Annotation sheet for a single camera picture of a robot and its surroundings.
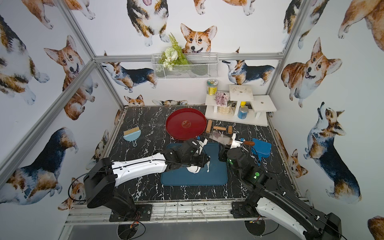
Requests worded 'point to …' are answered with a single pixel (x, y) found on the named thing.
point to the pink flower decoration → (221, 98)
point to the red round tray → (186, 123)
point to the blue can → (242, 112)
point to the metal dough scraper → (229, 140)
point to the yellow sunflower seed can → (212, 87)
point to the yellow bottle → (242, 104)
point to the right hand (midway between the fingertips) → (224, 141)
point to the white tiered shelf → (259, 106)
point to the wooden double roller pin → (210, 127)
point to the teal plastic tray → (217, 174)
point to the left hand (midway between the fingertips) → (210, 155)
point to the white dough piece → (194, 169)
